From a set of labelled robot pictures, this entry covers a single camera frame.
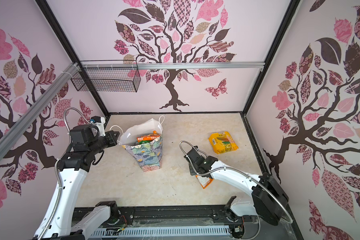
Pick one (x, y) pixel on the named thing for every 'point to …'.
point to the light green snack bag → (144, 141)
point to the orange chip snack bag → (148, 137)
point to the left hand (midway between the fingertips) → (119, 135)
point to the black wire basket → (108, 75)
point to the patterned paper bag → (149, 155)
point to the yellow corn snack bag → (223, 142)
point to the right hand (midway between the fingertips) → (195, 165)
